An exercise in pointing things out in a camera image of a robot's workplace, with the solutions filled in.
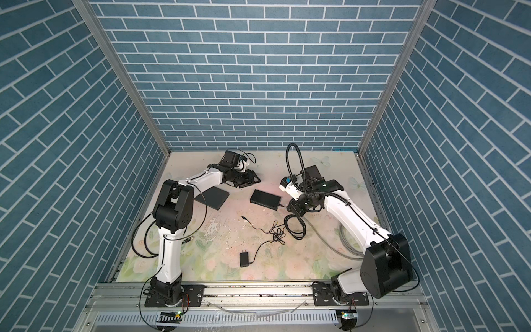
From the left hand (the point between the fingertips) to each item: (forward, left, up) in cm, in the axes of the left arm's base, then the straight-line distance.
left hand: (257, 180), depth 100 cm
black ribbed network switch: (-7, -5, -6) cm, 11 cm away
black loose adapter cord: (-24, -9, -6) cm, 26 cm away
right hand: (-18, -14, +8) cm, 24 cm away
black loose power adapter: (-35, +4, -5) cm, 36 cm away
